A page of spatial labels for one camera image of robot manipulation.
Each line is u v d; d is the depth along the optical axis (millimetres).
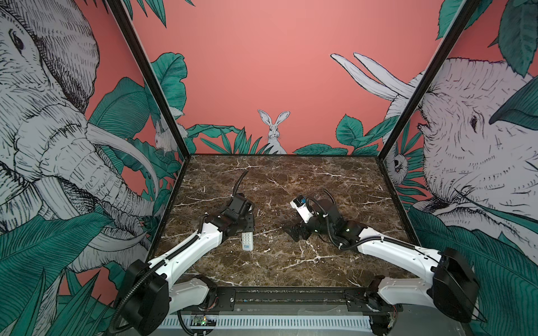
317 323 702
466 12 697
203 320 701
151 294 390
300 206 688
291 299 749
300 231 690
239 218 626
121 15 701
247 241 816
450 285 403
